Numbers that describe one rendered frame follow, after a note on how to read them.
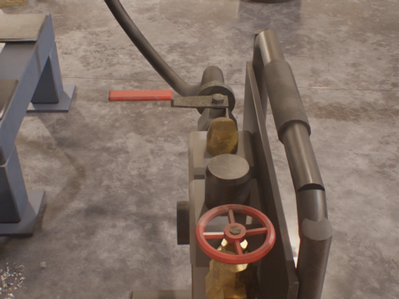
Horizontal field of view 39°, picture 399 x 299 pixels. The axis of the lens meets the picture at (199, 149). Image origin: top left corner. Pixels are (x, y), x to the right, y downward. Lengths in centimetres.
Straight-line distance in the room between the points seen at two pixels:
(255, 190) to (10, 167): 69
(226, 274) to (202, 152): 19
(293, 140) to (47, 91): 119
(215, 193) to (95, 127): 101
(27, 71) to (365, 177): 83
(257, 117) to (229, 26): 143
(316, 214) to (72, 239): 84
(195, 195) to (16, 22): 102
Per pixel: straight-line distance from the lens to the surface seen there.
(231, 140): 66
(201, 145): 69
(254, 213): 53
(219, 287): 55
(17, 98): 128
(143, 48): 131
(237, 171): 57
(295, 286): 49
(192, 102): 75
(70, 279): 117
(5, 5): 236
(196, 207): 60
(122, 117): 158
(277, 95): 58
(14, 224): 129
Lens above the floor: 87
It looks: 37 degrees down
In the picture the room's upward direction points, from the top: straight up
